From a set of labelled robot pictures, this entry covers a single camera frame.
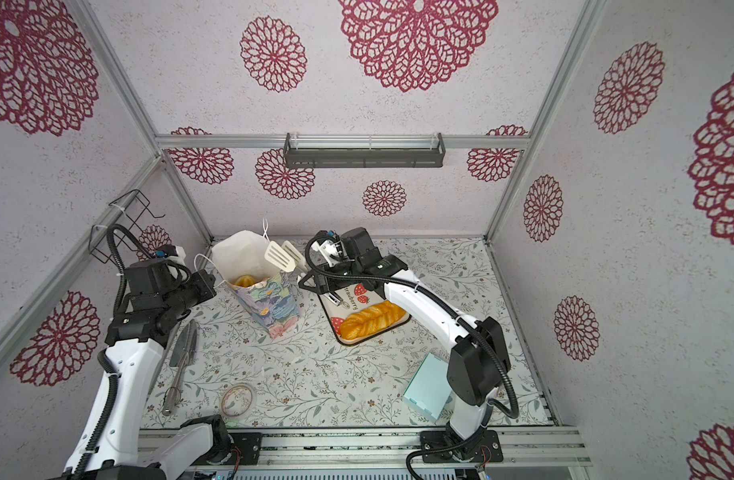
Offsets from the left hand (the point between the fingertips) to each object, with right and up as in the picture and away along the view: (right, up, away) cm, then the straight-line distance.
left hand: (214, 282), depth 75 cm
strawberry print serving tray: (+32, -5, -5) cm, 33 cm away
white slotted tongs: (+19, +7, -3) cm, 20 cm away
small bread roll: (+1, 0, +16) cm, 16 cm away
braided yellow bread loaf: (+40, -13, +19) cm, 46 cm away
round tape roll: (+3, -33, +6) cm, 33 cm away
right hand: (+23, +1, -1) cm, 23 cm away
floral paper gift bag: (+13, -2, +3) cm, 13 cm away
